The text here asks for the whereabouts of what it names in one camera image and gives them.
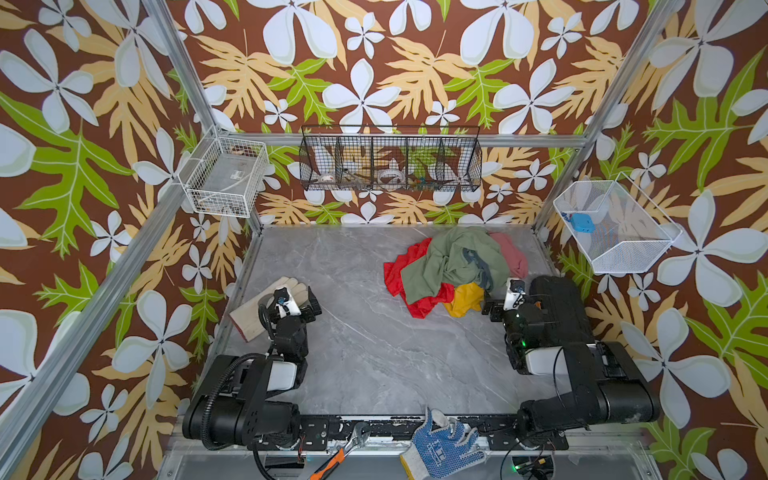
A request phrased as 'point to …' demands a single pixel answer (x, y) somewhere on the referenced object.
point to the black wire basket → (391, 158)
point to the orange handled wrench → (356, 439)
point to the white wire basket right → (630, 232)
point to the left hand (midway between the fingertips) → (290, 289)
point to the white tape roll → (392, 178)
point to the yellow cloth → (467, 297)
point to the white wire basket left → (223, 175)
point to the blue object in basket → (582, 222)
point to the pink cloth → (516, 258)
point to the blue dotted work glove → (441, 448)
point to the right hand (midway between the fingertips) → (500, 290)
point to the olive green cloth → (466, 254)
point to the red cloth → (392, 272)
